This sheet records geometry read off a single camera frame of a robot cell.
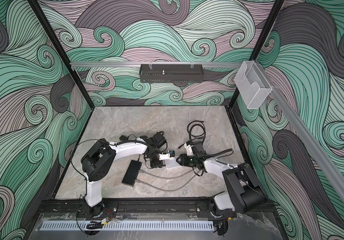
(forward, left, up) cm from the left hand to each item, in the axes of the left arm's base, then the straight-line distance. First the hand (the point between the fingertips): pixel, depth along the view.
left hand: (161, 164), depth 89 cm
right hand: (+2, -10, +2) cm, 11 cm away
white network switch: (-1, -6, +2) cm, 7 cm away
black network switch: (-6, +17, 0) cm, 18 cm away
